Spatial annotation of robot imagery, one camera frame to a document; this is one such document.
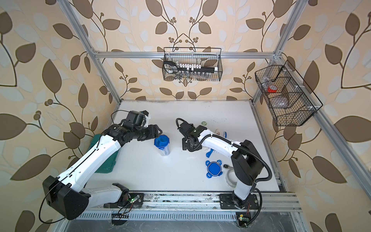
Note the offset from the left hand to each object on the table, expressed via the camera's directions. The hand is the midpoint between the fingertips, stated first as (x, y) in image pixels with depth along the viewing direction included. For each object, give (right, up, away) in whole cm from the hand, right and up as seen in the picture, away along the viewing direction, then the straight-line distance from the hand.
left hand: (156, 130), depth 77 cm
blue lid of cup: (+2, -7, +5) cm, 9 cm away
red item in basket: (+65, +23, +4) cm, 69 cm away
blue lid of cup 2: (+33, -24, +9) cm, 42 cm away
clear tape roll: (+42, -28, +5) cm, 50 cm away
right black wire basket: (+71, +16, -3) cm, 72 cm away
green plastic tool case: (-45, -8, +17) cm, 49 cm away
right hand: (+18, -10, +10) cm, 23 cm away
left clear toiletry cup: (+4, -14, +10) cm, 18 cm away
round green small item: (+29, +2, +29) cm, 41 cm away
